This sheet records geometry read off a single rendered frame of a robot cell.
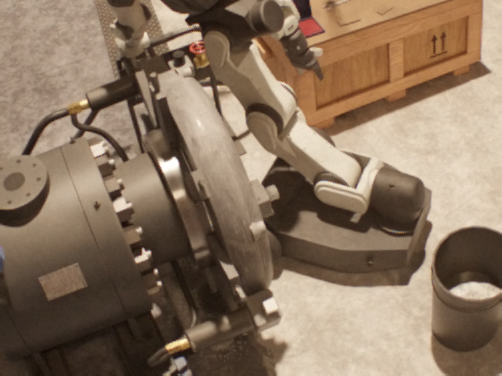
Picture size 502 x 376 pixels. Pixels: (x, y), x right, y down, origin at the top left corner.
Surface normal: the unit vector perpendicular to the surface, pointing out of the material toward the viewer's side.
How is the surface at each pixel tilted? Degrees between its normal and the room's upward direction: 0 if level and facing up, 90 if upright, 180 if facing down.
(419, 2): 0
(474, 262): 87
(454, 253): 87
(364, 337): 0
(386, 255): 90
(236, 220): 60
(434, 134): 0
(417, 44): 90
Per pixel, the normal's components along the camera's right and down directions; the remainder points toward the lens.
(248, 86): -0.44, 0.69
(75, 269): 0.28, 0.24
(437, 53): 0.38, 0.63
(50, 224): 0.07, -0.29
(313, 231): -0.13, -0.69
